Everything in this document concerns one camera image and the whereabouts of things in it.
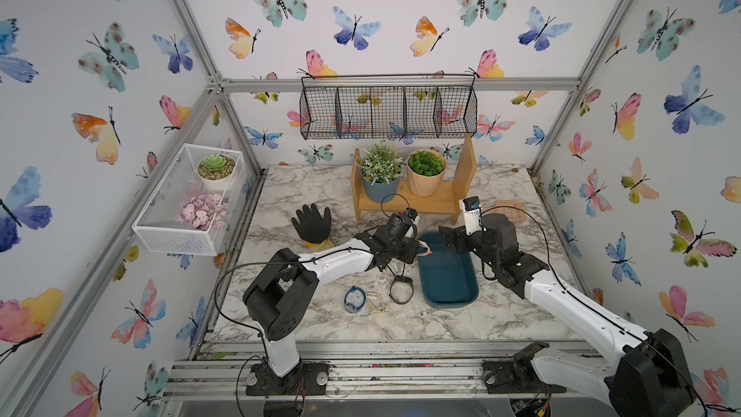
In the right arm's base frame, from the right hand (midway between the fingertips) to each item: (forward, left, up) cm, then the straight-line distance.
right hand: (458, 220), depth 81 cm
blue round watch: (-17, +29, -19) cm, 39 cm away
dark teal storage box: (-9, +1, -18) cm, 20 cm away
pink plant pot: (+18, +8, -7) cm, 21 cm away
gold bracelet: (-16, +23, -18) cm, 33 cm away
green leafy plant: (+16, +22, +3) cm, 28 cm away
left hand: (-2, +10, -10) cm, 15 cm away
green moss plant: (+23, +8, 0) cm, 24 cm away
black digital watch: (-11, +14, -15) cm, 24 cm away
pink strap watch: (-5, +7, -9) cm, 13 cm away
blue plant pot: (+14, +22, -6) cm, 27 cm away
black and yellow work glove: (+7, +46, -18) cm, 50 cm away
